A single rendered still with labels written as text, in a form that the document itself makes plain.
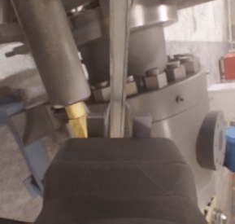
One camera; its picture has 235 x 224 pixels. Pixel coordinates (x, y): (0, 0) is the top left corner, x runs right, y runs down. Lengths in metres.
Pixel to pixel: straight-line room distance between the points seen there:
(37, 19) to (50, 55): 0.05
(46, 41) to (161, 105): 0.32
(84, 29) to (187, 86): 0.33
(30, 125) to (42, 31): 0.60
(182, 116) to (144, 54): 0.23
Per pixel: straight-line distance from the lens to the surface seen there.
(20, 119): 0.82
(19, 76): 1.09
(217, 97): 4.34
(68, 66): 0.28
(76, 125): 0.32
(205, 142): 0.58
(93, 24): 0.51
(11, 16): 0.50
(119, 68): 0.16
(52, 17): 0.29
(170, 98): 0.47
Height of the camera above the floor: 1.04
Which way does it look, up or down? 42 degrees down
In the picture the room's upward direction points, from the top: 91 degrees clockwise
